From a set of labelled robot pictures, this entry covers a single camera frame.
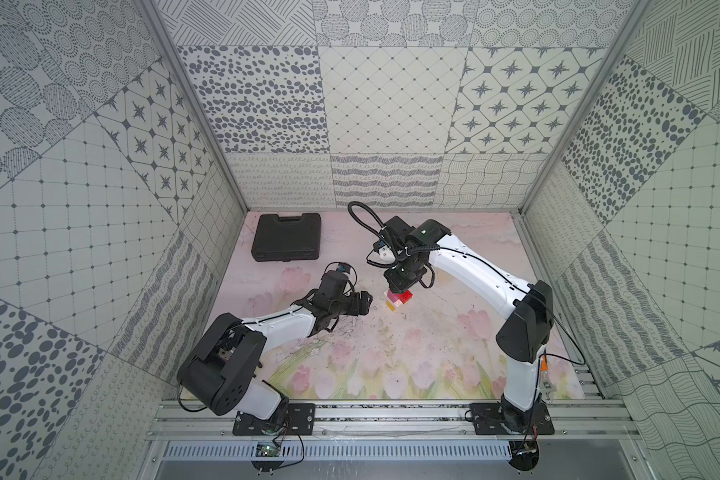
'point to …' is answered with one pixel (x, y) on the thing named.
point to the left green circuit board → (267, 449)
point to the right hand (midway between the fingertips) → (401, 288)
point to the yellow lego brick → (392, 308)
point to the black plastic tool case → (278, 239)
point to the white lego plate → (398, 303)
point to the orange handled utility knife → (544, 373)
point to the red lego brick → (406, 296)
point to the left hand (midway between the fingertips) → (370, 300)
